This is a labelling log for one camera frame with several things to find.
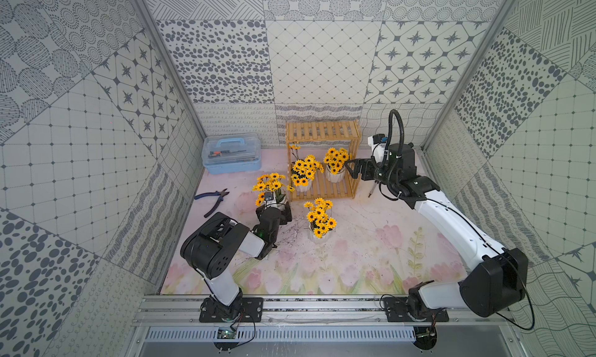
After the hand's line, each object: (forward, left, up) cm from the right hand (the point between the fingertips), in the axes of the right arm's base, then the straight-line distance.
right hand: (355, 165), depth 80 cm
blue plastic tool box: (+24, +55, -18) cm, 62 cm away
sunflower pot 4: (+10, +6, -11) cm, 16 cm away
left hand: (-4, +26, -20) cm, 33 cm away
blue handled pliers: (+3, +56, -24) cm, 61 cm away
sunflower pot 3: (+6, +19, -11) cm, 22 cm away
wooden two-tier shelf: (+15, +13, -10) cm, 22 cm away
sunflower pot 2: (-17, +12, -11) cm, 23 cm away
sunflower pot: (-2, +32, -11) cm, 34 cm away
